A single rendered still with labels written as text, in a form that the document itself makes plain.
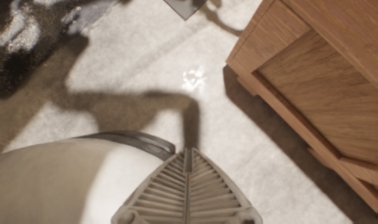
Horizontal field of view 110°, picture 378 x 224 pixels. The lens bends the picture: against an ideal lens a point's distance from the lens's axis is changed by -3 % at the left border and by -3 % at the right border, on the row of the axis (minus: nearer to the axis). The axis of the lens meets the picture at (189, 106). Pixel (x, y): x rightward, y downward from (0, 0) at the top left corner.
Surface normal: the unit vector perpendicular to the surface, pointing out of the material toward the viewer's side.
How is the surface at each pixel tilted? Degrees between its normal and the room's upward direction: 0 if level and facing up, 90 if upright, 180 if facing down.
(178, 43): 0
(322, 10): 90
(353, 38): 90
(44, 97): 0
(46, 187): 34
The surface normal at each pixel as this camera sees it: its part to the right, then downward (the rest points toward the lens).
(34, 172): 0.00, -0.67
